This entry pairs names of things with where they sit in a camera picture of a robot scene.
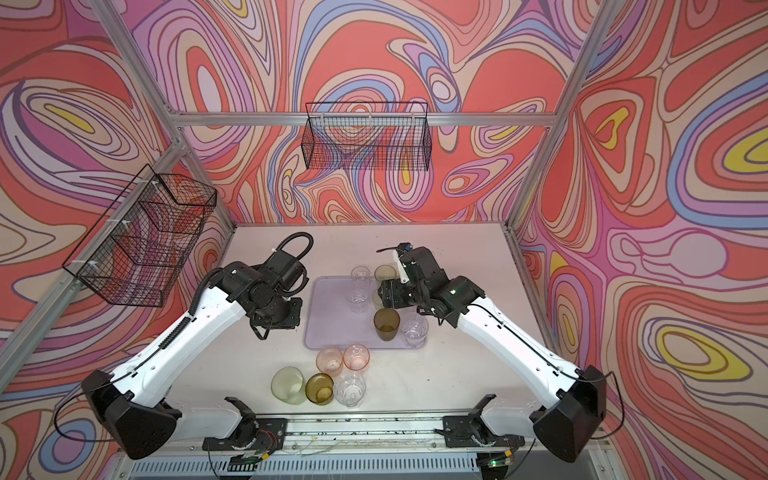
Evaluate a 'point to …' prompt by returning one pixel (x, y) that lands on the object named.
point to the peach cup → (329, 360)
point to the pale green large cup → (288, 384)
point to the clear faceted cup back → (414, 327)
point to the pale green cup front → (377, 300)
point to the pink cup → (356, 357)
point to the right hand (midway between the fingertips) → (395, 297)
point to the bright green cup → (385, 272)
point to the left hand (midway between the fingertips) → (299, 321)
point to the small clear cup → (360, 273)
